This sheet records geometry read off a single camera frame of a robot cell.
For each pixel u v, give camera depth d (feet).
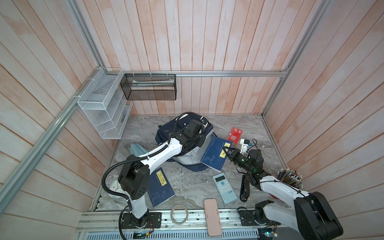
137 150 3.12
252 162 2.13
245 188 2.63
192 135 2.13
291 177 2.30
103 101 2.25
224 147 2.71
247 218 2.40
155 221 2.40
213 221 2.40
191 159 3.04
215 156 2.68
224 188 2.71
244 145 2.56
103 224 2.41
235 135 3.52
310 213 1.37
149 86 3.39
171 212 2.45
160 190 2.73
